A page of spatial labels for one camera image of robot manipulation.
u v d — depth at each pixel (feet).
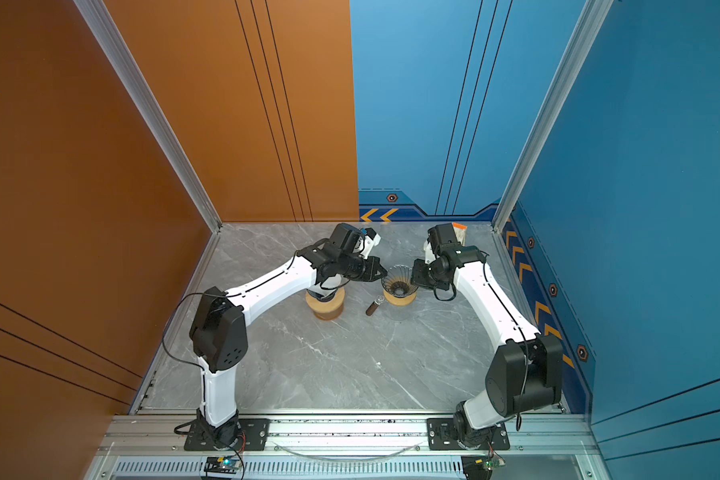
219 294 1.70
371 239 2.60
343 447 2.39
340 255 2.25
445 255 1.93
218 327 1.62
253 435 2.42
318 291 2.79
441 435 2.38
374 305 2.91
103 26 2.33
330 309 2.85
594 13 2.28
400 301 2.79
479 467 2.31
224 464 2.32
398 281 2.86
